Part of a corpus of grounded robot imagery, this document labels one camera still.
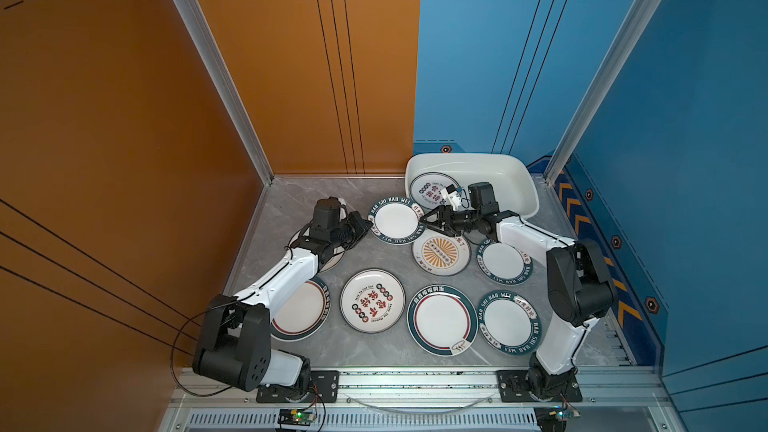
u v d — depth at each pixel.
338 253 0.74
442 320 0.83
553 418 0.70
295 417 0.71
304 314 0.84
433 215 0.83
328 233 0.67
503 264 0.95
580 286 0.49
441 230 0.83
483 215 0.74
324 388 0.73
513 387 0.72
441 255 0.97
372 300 0.87
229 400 0.74
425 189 1.15
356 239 0.77
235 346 0.42
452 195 0.86
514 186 1.17
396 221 0.88
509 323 0.85
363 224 0.76
